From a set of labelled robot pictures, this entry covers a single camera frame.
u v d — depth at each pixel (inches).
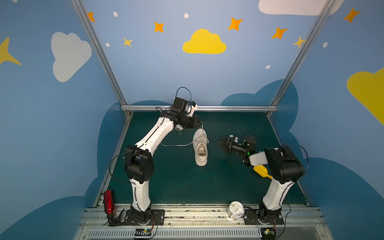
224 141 34.5
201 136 38.7
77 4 26.6
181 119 27.1
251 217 29.4
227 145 33.2
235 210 28.5
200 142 36.5
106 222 28.1
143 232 28.6
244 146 31.4
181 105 27.1
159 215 29.5
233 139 34.1
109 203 30.0
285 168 20.3
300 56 34.2
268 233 28.9
